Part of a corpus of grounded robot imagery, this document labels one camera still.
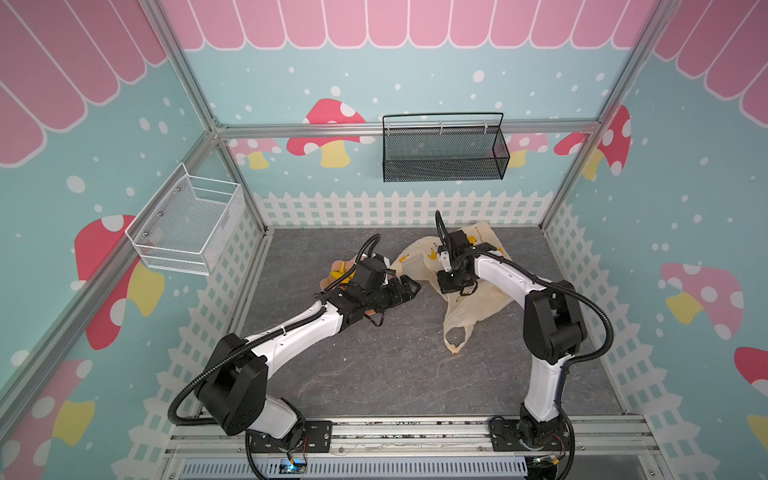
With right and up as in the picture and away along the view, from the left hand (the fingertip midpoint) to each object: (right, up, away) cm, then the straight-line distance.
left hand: (411, 297), depth 82 cm
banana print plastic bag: (+5, +10, +18) cm, 21 cm away
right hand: (+11, +2, +14) cm, 18 cm away
